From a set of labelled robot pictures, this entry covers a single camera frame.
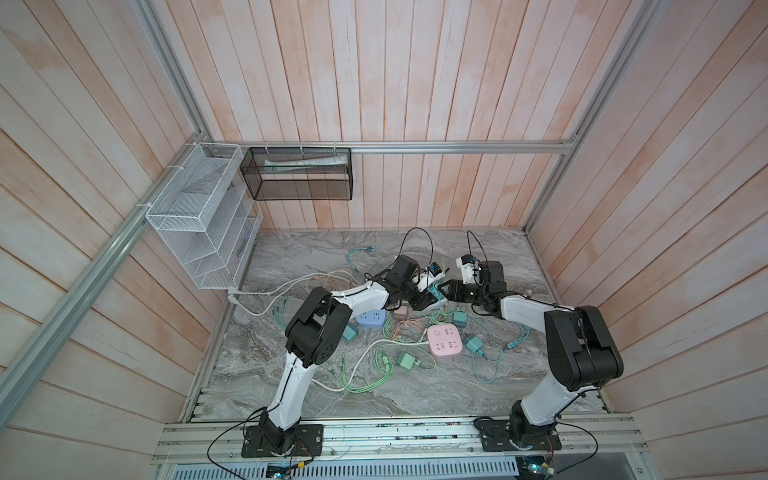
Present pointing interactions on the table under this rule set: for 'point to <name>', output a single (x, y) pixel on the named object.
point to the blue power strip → (372, 319)
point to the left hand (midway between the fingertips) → (431, 298)
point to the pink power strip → (444, 339)
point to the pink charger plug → (402, 313)
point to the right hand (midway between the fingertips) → (444, 285)
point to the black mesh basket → (299, 173)
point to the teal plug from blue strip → (350, 333)
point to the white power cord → (234, 297)
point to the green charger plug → (407, 360)
